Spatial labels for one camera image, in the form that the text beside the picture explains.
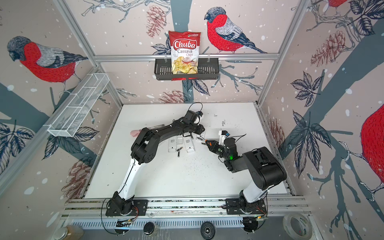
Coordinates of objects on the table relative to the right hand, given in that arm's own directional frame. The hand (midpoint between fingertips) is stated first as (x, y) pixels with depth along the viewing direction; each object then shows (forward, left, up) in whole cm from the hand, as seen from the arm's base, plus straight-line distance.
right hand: (205, 144), depth 90 cm
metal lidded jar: (-46, +56, +5) cm, 72 cm away
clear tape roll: (-37, -46, -10) cm, 60 cm away
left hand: (+13, +1, -2) cm, 13 cm away
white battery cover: (+5, +17, -4) cm, 18 cm away
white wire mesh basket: (+2, +68, +27) cm, 73 cm away
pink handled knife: (+8, +48, -1) cm, 48 cm away
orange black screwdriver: (-1, -4, +3) cm, 5 cm away
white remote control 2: (+2, +21, -5) cm, 22 cm away
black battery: (-5, +17, -5) cm, 18 cm away
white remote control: (+7, +3, -5) cm, 9 cm away
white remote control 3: (+2, +10, -4) cm, 11 cm away
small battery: (-1, +16, -5) cm, 17 cm away
